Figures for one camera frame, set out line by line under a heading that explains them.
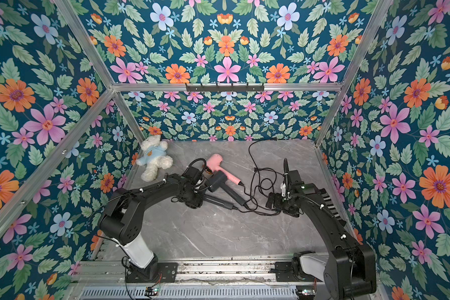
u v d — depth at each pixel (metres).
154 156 1.04
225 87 0.92
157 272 0.71
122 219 0.47
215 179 0.99
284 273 0.73
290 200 0.59
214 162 1.04
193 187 0.81
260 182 1.01
